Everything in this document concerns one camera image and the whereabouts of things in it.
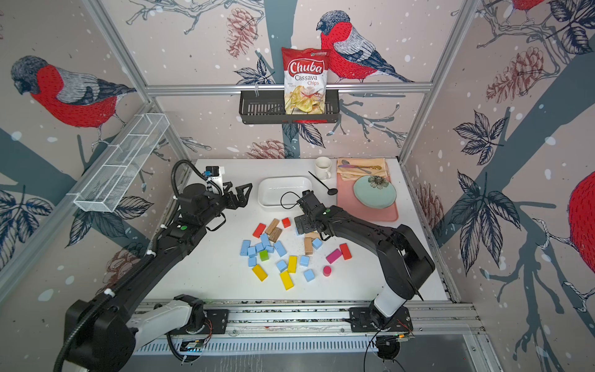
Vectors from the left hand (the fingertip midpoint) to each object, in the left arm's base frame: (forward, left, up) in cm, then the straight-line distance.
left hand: (244, 180), depth 77 cm
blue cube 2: (-18, 0, -29) cm, 34 cm away
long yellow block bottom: (-25, -14, -28) cm, 40 cm away
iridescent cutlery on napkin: (+33, -43, -27) cm, 61 cm away
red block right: (-14, -37, -28) cm, 48 cm away
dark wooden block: (-6, -8, -28) cm, 30 cm away
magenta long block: (-16, -32, -28) cm, 45 cm away
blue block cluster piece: (-10, -5, -28) cm, 30 cm away
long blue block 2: (-13, -11, -27) cm, 32 cm away
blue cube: (-11, -26, -26) cm, 38 cm away
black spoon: (+15, -33, -27) cm, 45 cm away
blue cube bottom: (-23, -22, -28) cm, 42 cm away
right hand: (-3, -22, -21) cm, 31 cm away
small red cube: (-2, -13, -27) cm, 30 cm away
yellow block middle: (-19, -16, -27) cm, 37 cm away
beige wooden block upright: (-12, -22, -27) cm, 37 cm away
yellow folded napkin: (+26, -44, -27) cm, 58 cm away
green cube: (-16, -5, -27) cm, 32 cm away
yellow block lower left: (-22, -4, -28) cm, 36 cm away
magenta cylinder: (-22, -29, -26) cm, 44 cm away
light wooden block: (-3, -7, -27) cm, 28 cm away
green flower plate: (+16, -54, -28) cm, 63 cm away
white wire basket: (+6, +44, +3) cm, 44 cm away
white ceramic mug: (+24, -29, -20) cm, 43 cm away
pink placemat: (+10, -41, -28) cm, 50 cm away
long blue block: (-12, +3, -27) cm, 30 cm away
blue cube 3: (-20, -12, -26) cm, 35 cm away
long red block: (-5, -1, -28) cm, 28 cm away
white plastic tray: (+15, -10, -27) cm, 32 cm away
